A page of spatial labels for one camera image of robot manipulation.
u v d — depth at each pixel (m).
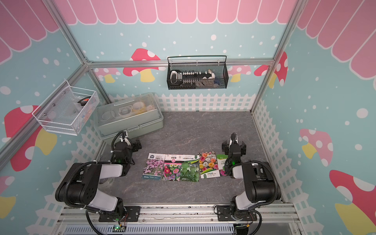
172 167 0.90
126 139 0.78
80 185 0.47
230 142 0.83
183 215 0.76
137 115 0.92
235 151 0.70
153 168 0.90
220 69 0.93
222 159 0.94
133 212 0.75
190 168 0.89
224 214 0.74
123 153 0.71
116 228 0.72
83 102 0.76
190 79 0.87
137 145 0.87
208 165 0.92
